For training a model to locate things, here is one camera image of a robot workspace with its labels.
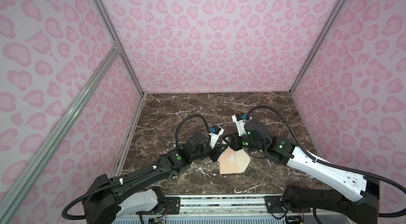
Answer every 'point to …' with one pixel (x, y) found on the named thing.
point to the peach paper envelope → (231, 161)
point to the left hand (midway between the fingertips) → (227, 143)
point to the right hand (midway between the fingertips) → (225, 137)
